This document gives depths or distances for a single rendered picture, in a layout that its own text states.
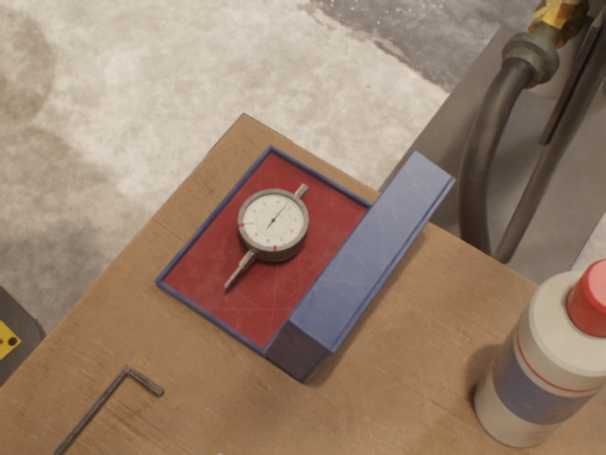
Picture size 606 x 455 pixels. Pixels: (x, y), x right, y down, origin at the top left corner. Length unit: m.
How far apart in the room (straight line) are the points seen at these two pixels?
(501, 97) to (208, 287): 0.34
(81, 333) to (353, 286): 0.24
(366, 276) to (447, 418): 0.15
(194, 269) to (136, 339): 0.07
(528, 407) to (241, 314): 0.24
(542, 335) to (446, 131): 0.87
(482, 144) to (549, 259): 0.46
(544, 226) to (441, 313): 0.62
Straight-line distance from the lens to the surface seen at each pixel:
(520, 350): 0.52
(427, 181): 0.60
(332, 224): 0.70
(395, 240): 0.57
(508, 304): 0.69
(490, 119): 0.82
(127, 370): 0.66
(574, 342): 0.49
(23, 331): 0.87
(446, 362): 0.66
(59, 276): 1.25
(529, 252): 1.25
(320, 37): 1.44
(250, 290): 0.67
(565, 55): 1.04
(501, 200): 1.28
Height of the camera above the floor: 1.09
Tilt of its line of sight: 62 degrees down
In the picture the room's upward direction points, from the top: straight up
